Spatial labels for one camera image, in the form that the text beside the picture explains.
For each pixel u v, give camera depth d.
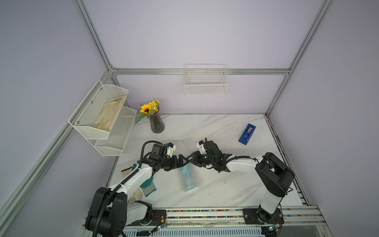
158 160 0.67
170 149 0.80
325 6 0.68
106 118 0.77
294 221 0.73
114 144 0.89
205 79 0.95
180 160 0.75
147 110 0.91
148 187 0.84
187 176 0.80
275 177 0.48
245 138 0.99
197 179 0.82
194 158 0.77
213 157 0.70
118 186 0.45
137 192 0.82
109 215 0.40
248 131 1.04
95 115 0.79
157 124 1.04
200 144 0.86
